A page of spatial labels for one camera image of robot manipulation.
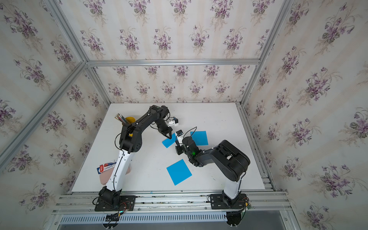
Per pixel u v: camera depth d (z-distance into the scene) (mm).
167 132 910
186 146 705
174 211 720
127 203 723
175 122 956
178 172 842
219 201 717
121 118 886
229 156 519
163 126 905
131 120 976
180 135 800
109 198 636
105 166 843
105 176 806
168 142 966
